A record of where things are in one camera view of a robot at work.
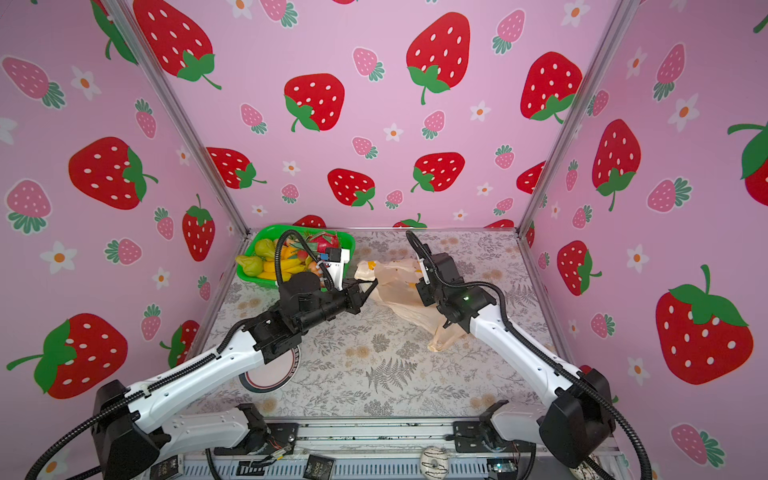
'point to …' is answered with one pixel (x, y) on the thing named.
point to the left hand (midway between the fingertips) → (378, 281)
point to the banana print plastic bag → (396, 288)
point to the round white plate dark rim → (275, 375)
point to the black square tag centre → (318, 467)
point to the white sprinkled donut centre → (434, 463)
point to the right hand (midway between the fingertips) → (428, 276)
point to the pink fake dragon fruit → (321, 241)
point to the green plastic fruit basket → (345, 240)
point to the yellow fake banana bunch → (289, 266)
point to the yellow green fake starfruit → (252, 266)
